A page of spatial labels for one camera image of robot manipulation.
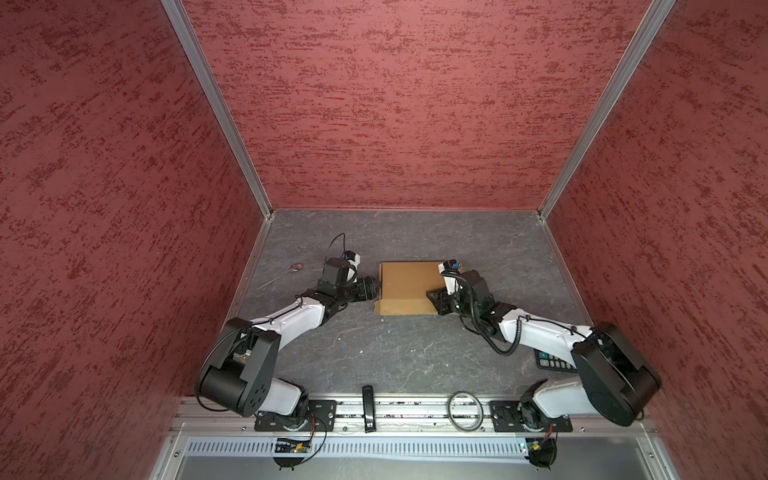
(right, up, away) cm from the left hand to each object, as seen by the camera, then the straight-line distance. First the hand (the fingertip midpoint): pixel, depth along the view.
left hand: (372, 289), depth 90 cm
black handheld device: (0, -27, -18) cm, 32 cm away
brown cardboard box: (+10, +1, -1) cm, 10 cm away
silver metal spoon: (-29, +6, +14) cm, 33 cm away
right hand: (+17, -2, -3) cm, 17 cm away
